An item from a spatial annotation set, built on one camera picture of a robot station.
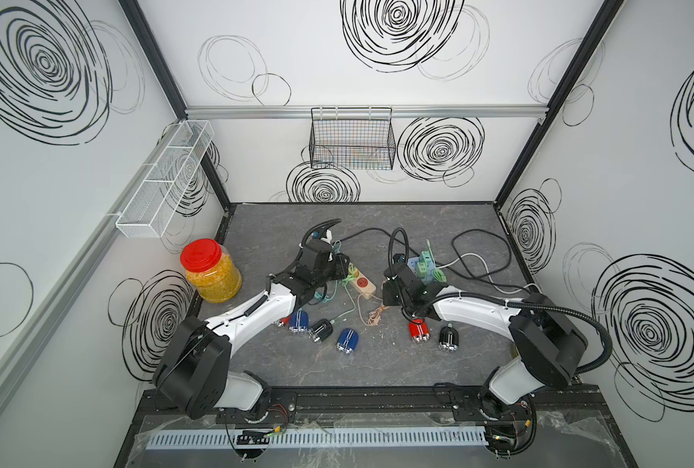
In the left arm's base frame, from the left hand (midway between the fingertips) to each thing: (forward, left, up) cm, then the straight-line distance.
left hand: (346, 259), depth 85 cm
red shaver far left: (-14, +19, -13) cm, 27 cm away
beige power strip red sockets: (-1, -6, -12) cm, 14 cm away
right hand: (-5, -13, -10) cm, 17 cm away
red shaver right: (-16, -22, -13) cm, 30 cm away
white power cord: (+5, -49, -14) cm, 51 cm away
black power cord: (0, -16, +8) cm, 18 cm away
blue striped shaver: (-19, -1, -13) cm, 23 cm away
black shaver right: (-18, -30, -12) cm, 37 cm away
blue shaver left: (-14, +13, -12) cm, 23 cm away
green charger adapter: (+3, -25, -8) cm, 26 cm away
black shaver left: (-17, +7, -13) cm, 22 cm away
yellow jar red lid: (-5, +38, +2) cm, 38 cm away
